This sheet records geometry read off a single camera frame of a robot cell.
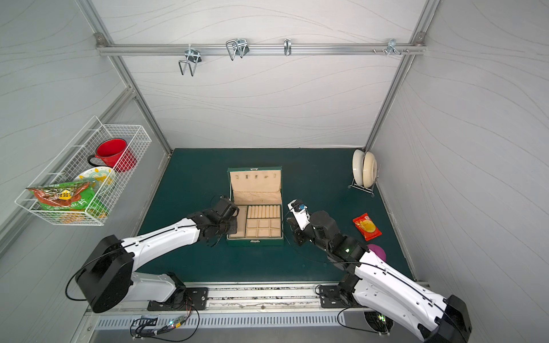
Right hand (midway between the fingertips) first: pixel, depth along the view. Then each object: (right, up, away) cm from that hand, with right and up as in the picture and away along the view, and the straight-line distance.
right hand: (290, 217), depth 75 cm
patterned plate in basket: (-62, +15, -8) cm, 64 cm away
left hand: (-23, -6, +11) cm, 26 cm away
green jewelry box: (-13, +7, +15) cm, 22 cm away
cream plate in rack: (+36, +17, +17) cm, 43 cm away
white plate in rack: (+32, +23, +19) cm, 43 cm away
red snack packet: (+34, -8, +15) cm, 38 cm away
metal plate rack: (+38, +7, +25) cm, 46 cm away
